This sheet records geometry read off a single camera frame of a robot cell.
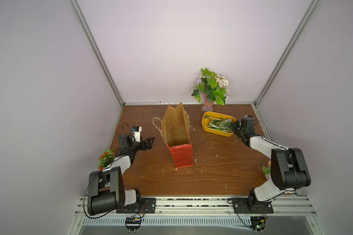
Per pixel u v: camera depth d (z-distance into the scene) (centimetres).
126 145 70
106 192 43
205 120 107
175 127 101
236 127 85
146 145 81
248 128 73
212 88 88
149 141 81
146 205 73
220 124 97
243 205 72
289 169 45
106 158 73
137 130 79
